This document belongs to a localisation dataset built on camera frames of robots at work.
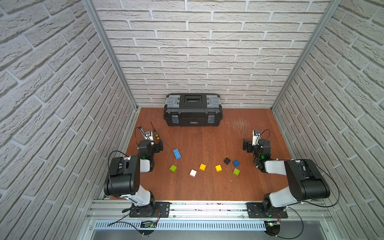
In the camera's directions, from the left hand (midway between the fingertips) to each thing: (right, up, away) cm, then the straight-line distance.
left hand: (154, 137), depth 94 cm
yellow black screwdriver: (0, +2, +6) cm, 6 cm away
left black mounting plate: (+8, -34, -22) cm, 41 cm away
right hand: (+65, -1, 0) cm, 65 cm away
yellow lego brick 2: (+41, -18, -7) cm, 45 cm away
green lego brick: (+14, -18, -8) cm, 24 cm away
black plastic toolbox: (+25, +18, 0) cm, 31 cm away
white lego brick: (+26, -20, -9) cm, 34 cm away
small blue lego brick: (+52, -15, -6) cm, 54 cm away
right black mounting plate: (+60, -31, -27) cm, 72 cm away
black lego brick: (+47, -14, -5) cm, 49 cm away
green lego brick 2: (+51, -19, -9) cm, 55 cm away
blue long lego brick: (+15, -10, -2) cm, 19 cm away
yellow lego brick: (+31, -17, -7) cm, 36 cm away
